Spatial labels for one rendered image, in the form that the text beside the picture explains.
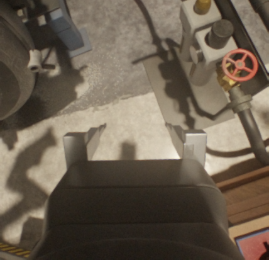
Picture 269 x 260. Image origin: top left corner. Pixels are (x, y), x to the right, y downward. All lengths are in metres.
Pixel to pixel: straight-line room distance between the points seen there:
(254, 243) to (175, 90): 0.67
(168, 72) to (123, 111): 0.28
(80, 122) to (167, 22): 0.66
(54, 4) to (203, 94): 0.74
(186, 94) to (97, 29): 0.58
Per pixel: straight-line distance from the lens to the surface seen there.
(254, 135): 0.52
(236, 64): 0.47
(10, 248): 0.85
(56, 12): 0.97
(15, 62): 0.56
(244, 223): 0.49
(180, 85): 0.96
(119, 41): 1.09
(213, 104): 0.96
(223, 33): 0.49
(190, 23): 0.56
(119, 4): 1.22
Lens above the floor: 0.91
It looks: 78 degrees down
